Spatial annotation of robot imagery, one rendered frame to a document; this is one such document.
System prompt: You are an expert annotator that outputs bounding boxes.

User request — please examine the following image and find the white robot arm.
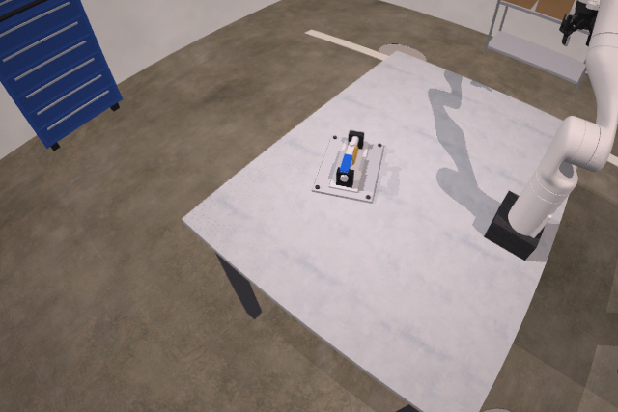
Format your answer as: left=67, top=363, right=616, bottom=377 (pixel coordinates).
left=508, top=0, right=618, bottom=238

